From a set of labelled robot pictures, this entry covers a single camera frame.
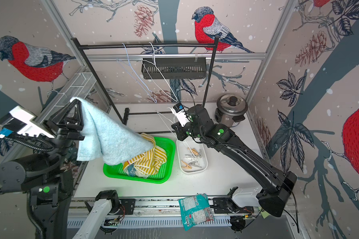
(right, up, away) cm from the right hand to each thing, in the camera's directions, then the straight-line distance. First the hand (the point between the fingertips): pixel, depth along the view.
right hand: (173, 123), depth 67 cm
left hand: (-22, +8, -29) cm, 37 cm away
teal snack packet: (+11, -42, +2) cm, 43 cm away
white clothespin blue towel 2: (+10, -25, +20) cm, 34 cm away
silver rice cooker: (+35, +8, +26) cm, 45 cm away
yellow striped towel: (-14, -23, +12) cm, 29 cm away
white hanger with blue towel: (0, 0, -2) cm, 2 cm away
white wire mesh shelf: (-58, +22, +23) cm, 66 cm away
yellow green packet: (+45, -45, +4) cm, 64 cm away
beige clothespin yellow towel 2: (+7, -27, +19) cm, 33 cm away
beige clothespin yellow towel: (+12, -19, +23) cm, 32 cm away
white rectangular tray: (+4, -18, +25) cm, 31 cm away
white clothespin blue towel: (+9, -22, +24) cm, 34 cm away
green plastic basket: (-34, -30, +18) cm, 49 cm away
